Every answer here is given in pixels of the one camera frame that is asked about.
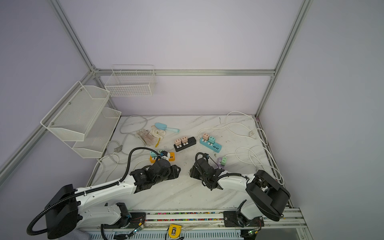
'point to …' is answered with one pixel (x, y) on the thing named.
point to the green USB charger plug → (224, 161)
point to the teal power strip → (215, 147)
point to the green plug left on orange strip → (153, 154)
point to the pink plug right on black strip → (184, 139)
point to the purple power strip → (219, 162)
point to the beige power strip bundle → (151, 137)
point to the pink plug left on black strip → (177, 142)
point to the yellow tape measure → (174, 230)
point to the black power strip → (190, 141)
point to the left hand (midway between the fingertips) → (177, 170)
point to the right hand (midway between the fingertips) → (191, 171)
